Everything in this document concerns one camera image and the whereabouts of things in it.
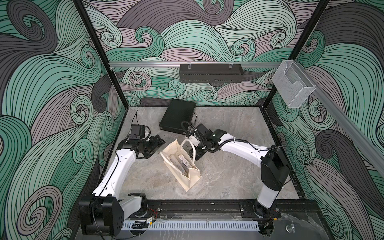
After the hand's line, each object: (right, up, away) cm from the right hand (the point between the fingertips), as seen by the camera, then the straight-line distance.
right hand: (193, 152), depth 84 cm
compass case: (-5, -6, +1) cm, 8 cm away
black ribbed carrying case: (-11, +25, +27) cm, 38 cm away
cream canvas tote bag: (-8, -8, -4) cm, 12 cm away
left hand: (-18, +5, -4) cm, 19 cm away
